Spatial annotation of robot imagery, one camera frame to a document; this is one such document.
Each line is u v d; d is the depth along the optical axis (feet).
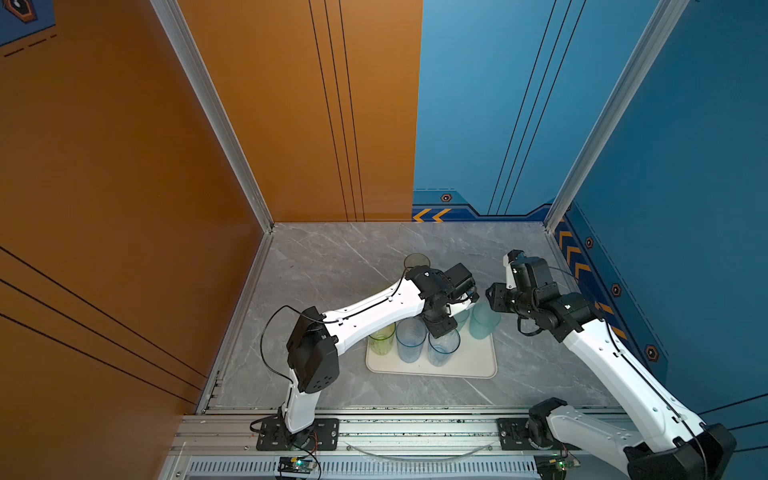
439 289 1.91
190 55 2.48
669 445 1.23
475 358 2.90
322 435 2.42
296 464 2.33
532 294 1.80
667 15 2.28
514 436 2.38
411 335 2.84
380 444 2.39
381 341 2.48
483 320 2.99
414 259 3.44
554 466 2.32
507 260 2.28
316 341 1.47
